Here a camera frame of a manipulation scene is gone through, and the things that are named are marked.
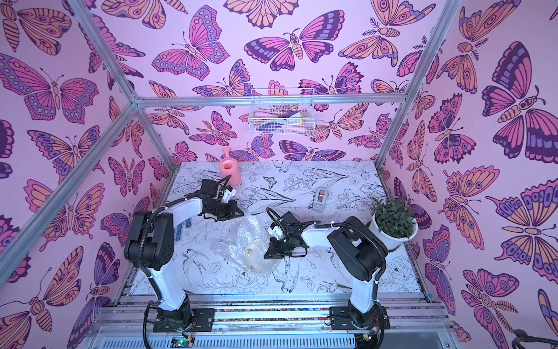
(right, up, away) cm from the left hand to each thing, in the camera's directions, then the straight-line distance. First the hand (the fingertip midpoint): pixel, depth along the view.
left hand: (245, 212), depth 96 cm
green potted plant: (+58, -2, -16) cm, 60 cm away
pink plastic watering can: (-10, +21, +12) cm, 26 cm away
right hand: (+10, -16, -8) cm, 21 cm away
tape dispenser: (+34, +5, +5) cm, 35 cm away
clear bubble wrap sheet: (0, -13, -6) cm, 14 cm away
